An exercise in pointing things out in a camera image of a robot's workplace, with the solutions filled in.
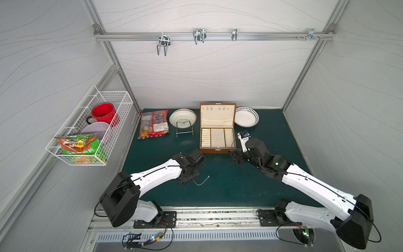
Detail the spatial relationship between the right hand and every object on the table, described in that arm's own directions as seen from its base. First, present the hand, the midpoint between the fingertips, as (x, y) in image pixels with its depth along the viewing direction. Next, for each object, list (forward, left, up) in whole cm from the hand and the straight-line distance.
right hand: (237, 147), depth 78 cm
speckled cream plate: (+22, +31, -3) cm, 38 cm away
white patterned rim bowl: (+38, -12, -18) cm, 44 cm away
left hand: (-10, +21, -14) cm, 28 cm away
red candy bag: (+25, +54, -14) cm, 61 cm away
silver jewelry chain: (-13, +18, -18) cm, 29 cm away
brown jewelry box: (+24, +10, -14) cm, 29 cm away
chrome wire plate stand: (+19, +37, -16) cm, 45 cm away
